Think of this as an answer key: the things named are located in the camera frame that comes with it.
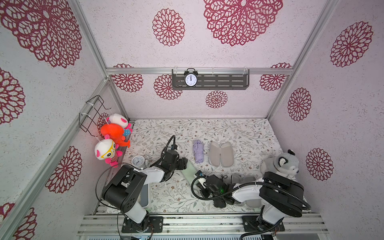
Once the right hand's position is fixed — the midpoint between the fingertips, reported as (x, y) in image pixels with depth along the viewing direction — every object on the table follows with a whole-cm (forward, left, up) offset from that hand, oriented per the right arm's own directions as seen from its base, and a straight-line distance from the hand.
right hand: (196, 184), depth 87 cm
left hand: (+14, +8, +2) cm, 16 cm away
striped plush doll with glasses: (+10, +49, +20) cm, 54 cm away
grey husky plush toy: (+4, -44, +17) cm, 48 cm away
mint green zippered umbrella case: (+6, +4, +3) cm, 8 cm away
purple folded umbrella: (+24, -1, +3) cm, 24 cm away
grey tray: (-10, +27, +5) cm, 30 cm away
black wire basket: (+19, +54, +34) cm, 67 cm away
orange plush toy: (+23, +49, +19) cm, 57 cm away
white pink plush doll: (+33, +50, +20) cm, 62 cm away
